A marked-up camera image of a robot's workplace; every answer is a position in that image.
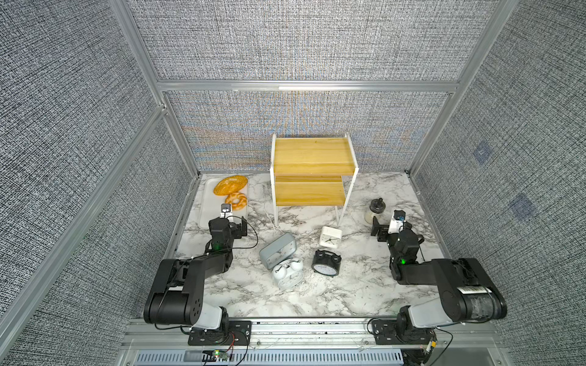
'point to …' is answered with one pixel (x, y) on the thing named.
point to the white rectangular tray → (210, 203)
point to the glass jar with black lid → (377, 207)
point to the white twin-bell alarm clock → (288, 274)
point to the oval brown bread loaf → (230, 185)
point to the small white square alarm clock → (330, 237)
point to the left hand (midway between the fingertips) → (233, 215)
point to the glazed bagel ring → (239, 206)
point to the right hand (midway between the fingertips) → (388, 212)
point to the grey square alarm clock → (283, 248)
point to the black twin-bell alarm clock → (326, 263)
